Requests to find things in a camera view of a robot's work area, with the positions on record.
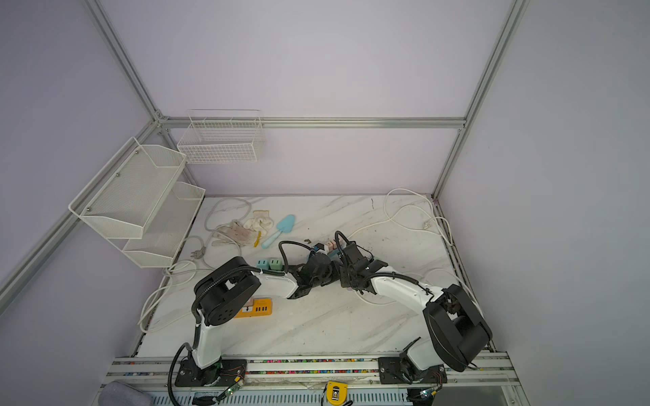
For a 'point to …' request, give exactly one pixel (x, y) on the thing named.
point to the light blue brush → (285, 225)
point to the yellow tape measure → (343, 392)
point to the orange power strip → (261, 307)
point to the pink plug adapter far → (331, 245)
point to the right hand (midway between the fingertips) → (346, 274)
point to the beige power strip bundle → (248, 233)
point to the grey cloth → (119, 393)
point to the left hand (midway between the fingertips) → (346, 271)
